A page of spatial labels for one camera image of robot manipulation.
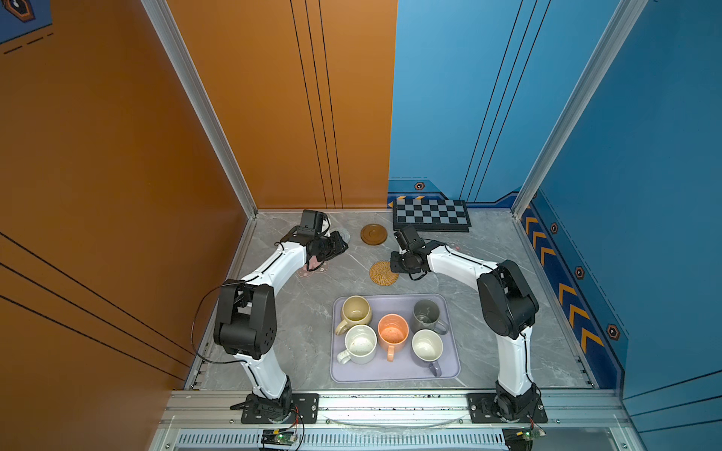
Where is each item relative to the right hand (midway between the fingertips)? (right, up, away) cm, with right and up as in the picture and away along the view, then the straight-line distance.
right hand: (394, 264), depth 99 cm
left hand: (-16, +8, -6) cm, 19 cm away
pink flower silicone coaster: (+25, +6, +10) cm, 27 cm away
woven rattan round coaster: (-5, -3, +1) cm, 6 cm away
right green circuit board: (+30, -41, -28) cm, 58 cm away
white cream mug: (-11, -22, -15) cm, 29 cm away
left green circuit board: (-32, -41, -28) cm, 59 cm away
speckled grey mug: (+9, -14, -14) cm, 22 cm away
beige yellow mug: (-13, -14, -9) cm, 21 cm away
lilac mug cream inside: (+9, -23, -15) cm, 29 cm away
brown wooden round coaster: (-7, +11, +13) cm, 19 cm away
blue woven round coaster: (-19, +11, +14) cm, 26 cm away
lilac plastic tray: (+2, -28, -17) cm, 33 cm away
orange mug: (-1, -19, -13) cm, 23 cm away
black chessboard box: (+19, +19, +17) cm, 31 cm away
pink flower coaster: (-24, +2, -23) cm, 33 cm away
